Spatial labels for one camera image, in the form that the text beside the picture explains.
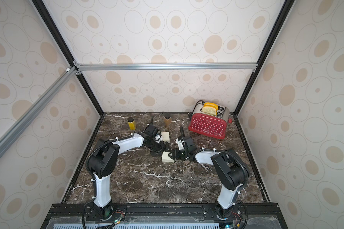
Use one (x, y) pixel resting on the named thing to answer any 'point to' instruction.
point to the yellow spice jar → (132, 125)
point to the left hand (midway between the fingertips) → (170, 152)
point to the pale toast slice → (209, 110)
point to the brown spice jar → (167, 121)
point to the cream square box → (165, 158)
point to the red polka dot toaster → (213, 125)
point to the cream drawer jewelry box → (166, 136)
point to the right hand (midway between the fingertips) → (170, 157)
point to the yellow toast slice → (211, 105)
